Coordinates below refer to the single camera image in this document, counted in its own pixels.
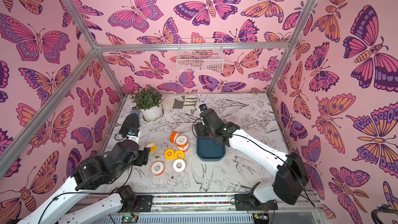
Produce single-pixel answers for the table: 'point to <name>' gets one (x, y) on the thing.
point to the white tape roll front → (179, 165)
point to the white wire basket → (200, 55)
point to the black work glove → (131, 123)
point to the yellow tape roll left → (169, 154)
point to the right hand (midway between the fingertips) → (199, 126)
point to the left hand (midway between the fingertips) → (145, 146)
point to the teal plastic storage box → (207, 151)
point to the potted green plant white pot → (148, 100)
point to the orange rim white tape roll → (157, 168)
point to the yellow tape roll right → (179, 154)
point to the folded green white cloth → (180, 102)
